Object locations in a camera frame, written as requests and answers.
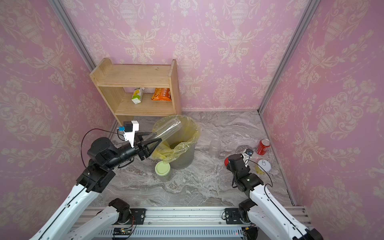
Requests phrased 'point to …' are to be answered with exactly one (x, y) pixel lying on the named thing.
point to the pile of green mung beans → (173, 145)
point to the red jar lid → (226, 161)
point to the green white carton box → (137, 95)
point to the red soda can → (263, 146)
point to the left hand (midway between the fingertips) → (159, 138)
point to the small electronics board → (122, 231)
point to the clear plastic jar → (215, 148)
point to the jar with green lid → (162, 171)
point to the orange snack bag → (161, 94)
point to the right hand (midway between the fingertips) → (235, 160)
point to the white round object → (265, 164)
